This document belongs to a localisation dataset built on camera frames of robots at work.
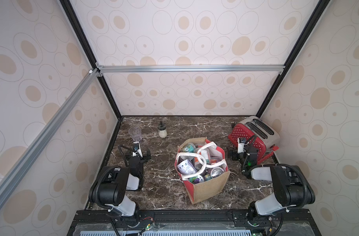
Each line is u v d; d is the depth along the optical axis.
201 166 0.61
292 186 0.46
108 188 0.44
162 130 1.01
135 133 1.07
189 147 0.76
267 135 0.85
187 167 0.70
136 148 0.76
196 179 0.70
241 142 0.83
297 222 0.73
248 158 0.71
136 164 0.69
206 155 0.71
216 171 0.71
